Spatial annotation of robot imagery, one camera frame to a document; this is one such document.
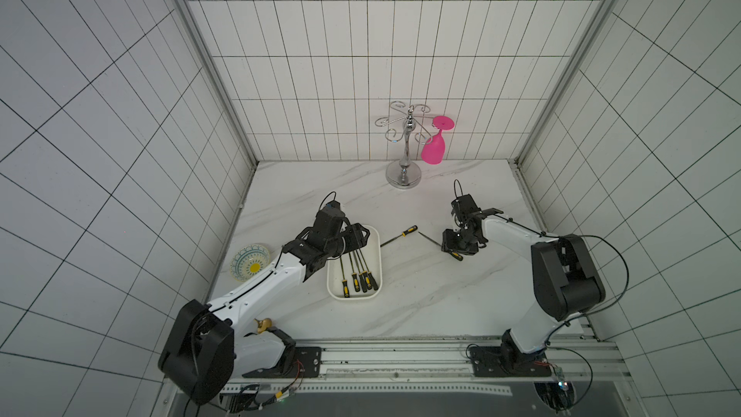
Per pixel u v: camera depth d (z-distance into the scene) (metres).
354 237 0.72
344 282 0.86
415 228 0.98
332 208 0.76
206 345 0.40
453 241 0.83
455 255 0.92
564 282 0.47
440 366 0.73
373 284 0.85
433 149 1.01
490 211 0.71
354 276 0.88
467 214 0.76
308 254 0.58
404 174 1.14
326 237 0.62
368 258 0.92
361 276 0.87
